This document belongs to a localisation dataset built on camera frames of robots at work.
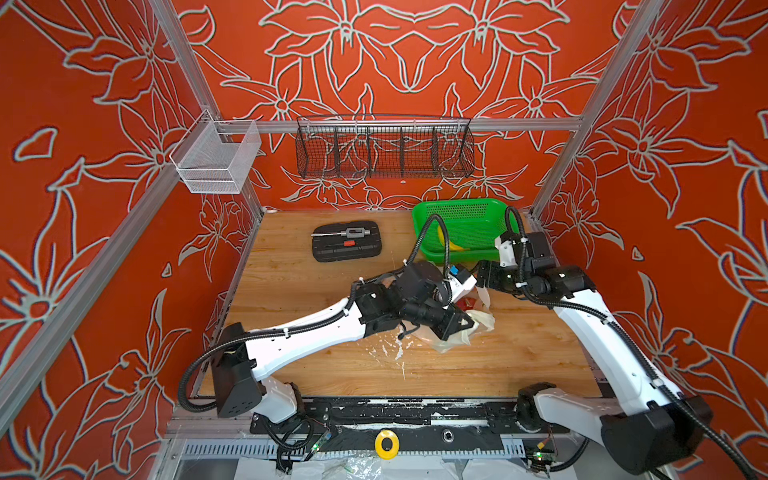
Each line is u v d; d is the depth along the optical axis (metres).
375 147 1.01
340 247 1.01
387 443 0.69
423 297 0.53
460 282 0.57
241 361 0.39
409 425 0.73
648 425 0.36
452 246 1.06
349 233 1.03
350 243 1.01
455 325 0.55
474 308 0.84
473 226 1.11
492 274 0.66
